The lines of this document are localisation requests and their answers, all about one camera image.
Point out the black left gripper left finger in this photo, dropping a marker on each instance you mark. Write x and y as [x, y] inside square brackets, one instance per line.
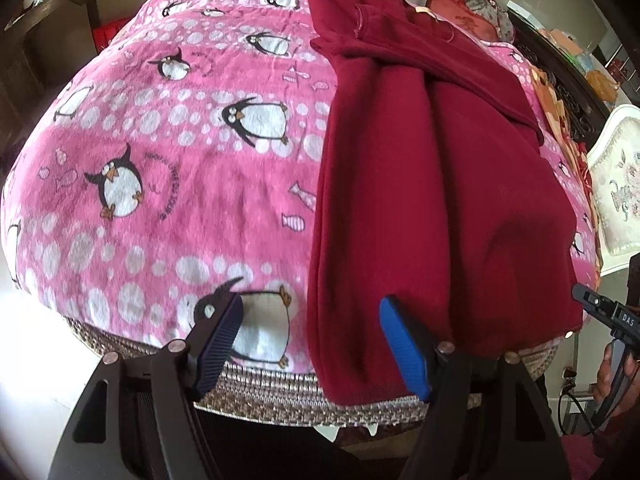
[136, 417]

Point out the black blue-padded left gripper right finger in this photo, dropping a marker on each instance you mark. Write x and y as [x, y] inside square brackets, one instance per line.
[485, 419]

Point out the dark red fleece sweater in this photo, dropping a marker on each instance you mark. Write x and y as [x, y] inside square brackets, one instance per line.
[432, 189]

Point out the person's right hand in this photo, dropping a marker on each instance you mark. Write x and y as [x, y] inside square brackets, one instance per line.
[612, 359]

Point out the white embroidered cloth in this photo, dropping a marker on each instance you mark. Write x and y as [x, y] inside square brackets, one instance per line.
[613, 163]

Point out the orange patterned bedsheet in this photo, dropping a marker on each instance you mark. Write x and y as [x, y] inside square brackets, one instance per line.
[555, 120]

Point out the pink penguin blanket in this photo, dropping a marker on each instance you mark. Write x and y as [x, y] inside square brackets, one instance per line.
[184, 156]

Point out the small red heart cushion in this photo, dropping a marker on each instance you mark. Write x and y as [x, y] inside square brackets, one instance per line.
[458, 12]

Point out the dark wooden desk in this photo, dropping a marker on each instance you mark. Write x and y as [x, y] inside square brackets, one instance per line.
[40, 52]

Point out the red bin on floor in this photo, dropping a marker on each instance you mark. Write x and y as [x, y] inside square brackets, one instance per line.
[104, 34]

